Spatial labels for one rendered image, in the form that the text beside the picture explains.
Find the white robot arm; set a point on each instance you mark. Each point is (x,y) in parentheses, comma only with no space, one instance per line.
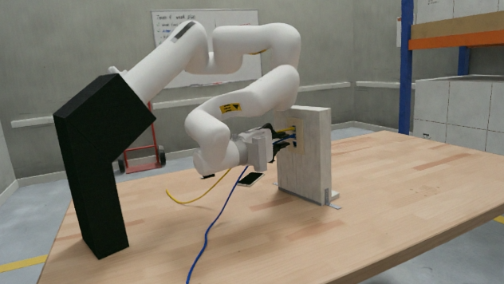
(187,48)

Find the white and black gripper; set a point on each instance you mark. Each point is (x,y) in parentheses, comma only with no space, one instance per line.
(268,132)

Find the black smartphone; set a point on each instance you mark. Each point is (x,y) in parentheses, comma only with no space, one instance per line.
(250,179)

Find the beige wall plate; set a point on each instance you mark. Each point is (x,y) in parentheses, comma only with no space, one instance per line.
(299,132)

